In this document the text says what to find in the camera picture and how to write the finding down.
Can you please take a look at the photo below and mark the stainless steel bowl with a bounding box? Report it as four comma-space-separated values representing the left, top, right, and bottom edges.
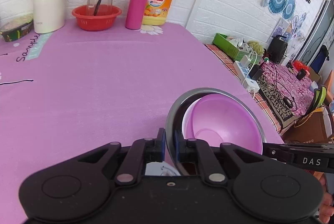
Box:
165, 88, 267, 165

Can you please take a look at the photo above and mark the purple plastic bowl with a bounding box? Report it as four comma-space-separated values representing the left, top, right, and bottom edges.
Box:
182, 93, 263, 154

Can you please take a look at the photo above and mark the right hand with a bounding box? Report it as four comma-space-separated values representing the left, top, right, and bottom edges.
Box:
319, 173, 334, 223

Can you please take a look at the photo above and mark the patterned purple cloth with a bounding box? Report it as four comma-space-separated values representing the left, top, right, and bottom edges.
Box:
257, 62, 314, 128

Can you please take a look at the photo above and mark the white power strip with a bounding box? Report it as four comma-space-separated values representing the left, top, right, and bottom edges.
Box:
233, 61, 260, 93

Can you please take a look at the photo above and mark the purple floral tablecloth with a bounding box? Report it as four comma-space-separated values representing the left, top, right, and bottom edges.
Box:
1, 19, 281, 223

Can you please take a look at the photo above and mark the green plastic box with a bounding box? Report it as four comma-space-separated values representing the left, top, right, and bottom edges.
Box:
212, 33, 262, 63

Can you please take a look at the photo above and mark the black speaker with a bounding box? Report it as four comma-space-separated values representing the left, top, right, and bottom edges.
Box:
267, 35, 288, 64

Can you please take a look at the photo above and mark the pink thermos bottle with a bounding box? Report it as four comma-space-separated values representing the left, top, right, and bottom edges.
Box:
125, 0, 147, 30

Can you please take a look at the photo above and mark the red plastic colander basket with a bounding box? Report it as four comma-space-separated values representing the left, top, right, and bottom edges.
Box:
72, 4, 122, 32

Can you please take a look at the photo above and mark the instant noodle bowl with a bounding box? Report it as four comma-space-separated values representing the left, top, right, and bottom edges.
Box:
1, 13, 33, 42

